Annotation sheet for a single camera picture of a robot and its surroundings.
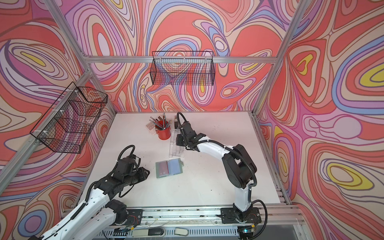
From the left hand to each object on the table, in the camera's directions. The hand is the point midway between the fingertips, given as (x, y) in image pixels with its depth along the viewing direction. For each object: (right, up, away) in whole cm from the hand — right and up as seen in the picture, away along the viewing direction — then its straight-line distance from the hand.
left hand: (152, 171), depth 81 cm
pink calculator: (-8, +25, +27) cm, 38 cm away
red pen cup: (+3, +22, +15) cm, 27 cm away
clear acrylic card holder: (+11, +10, +13) cm, 19 cm away
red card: (+5, 0, +8) cm, 9 cm away
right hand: (+15, +14, +11) cm, 23 cm away
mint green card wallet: (+8, 0, +9) cm, 12 cm away
